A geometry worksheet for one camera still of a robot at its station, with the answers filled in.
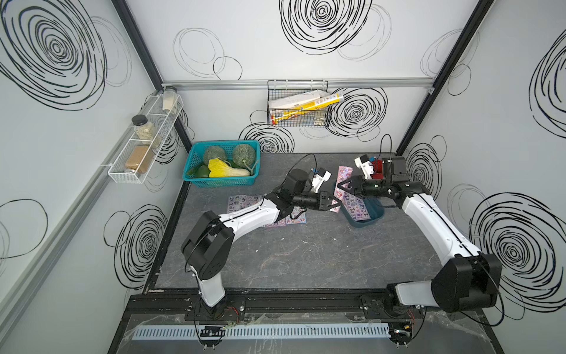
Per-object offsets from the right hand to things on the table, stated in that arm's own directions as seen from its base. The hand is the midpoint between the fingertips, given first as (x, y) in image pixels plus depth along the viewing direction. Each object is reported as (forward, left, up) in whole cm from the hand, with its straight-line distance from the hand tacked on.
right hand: (342, 187), depth 77 cm
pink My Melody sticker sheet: (+4, 0, +3) cm, 5 cm away
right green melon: (+27, +41, -12) cm, 51 cm away
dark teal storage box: (+5, -20, -24) cm, 31 cm away
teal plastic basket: (+30, +68, -16) cm, 76 cm away
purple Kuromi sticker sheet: (+7, +44, -23) cm, 50 cm away
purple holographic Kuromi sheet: (+7, -11, -23) cm, 27 cm away
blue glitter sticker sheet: (-3, +23, -23) cm, 32 cm away
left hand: (-6, +1, -2) cm, 7 cm away
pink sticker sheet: (-10, +16, -1) cm, 19 cm away
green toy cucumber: (+19, +62, -14) cm, 66 cm away
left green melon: (+29, +57, -12) cm, 65 cm away
